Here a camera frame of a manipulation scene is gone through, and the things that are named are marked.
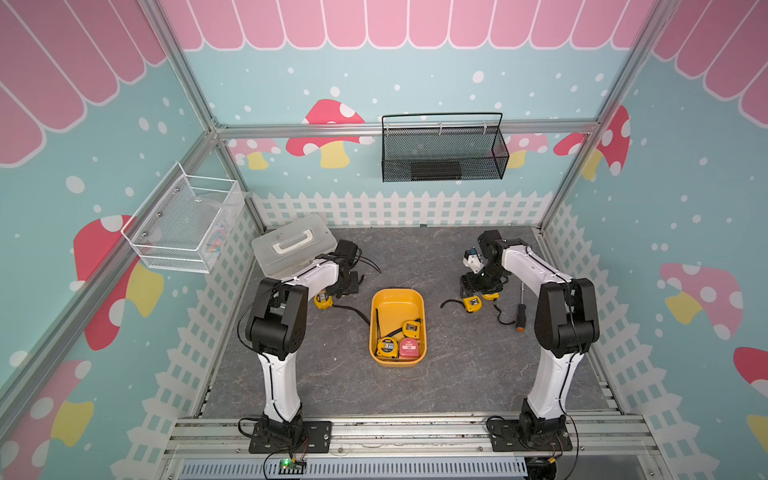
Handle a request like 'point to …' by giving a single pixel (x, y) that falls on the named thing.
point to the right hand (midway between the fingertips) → (473, 291)
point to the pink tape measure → (409, 347)
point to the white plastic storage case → (278, 251)
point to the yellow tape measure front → (387, 347)
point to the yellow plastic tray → (389, 308)
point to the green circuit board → (291, 466)
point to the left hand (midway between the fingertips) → (346, 290)
